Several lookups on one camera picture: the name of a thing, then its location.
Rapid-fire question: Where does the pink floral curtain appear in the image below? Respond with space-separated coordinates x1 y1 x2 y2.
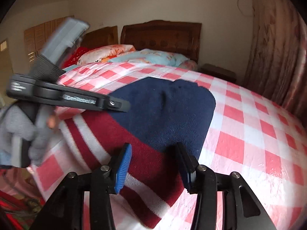
243 0 306 124

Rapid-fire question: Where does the pink checkered bed sheet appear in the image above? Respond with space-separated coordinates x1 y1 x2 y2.
27 62 306 229

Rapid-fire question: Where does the red grey striped navy sweater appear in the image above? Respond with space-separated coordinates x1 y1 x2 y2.
59 77 216 228

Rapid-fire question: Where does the light blue floral pillow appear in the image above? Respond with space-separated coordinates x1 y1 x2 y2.
108 49 189 67

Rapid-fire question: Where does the dark wooden nightstand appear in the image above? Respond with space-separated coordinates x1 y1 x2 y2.
199 63 237 84

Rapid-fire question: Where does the large carved wooden headboard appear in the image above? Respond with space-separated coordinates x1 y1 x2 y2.
120 20 202 62

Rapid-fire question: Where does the red patterned blanket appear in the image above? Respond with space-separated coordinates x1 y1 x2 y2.
61 46 91 69

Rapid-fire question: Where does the wooden louvered wardrobe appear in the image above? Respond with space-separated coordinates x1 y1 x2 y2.
24 15 74 67

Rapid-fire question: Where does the grey gloved left hand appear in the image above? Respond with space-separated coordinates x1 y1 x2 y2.
1 104 60 167

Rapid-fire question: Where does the wall power cable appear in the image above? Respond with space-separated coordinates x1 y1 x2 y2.
236 0 255 19

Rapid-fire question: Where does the orange floral pillow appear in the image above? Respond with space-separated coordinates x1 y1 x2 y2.
77 44 136 66

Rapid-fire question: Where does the small wooden headboard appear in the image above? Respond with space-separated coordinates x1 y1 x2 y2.
80 26 118 49

